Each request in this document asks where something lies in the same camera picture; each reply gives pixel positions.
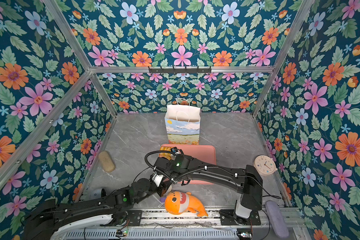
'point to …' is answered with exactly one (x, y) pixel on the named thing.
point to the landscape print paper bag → (183, 124)
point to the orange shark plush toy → (177, 202)
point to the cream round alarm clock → (265, 165)
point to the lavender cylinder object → (278, 224)
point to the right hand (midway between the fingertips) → (180, 171)
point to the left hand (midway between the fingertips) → (173, 176)
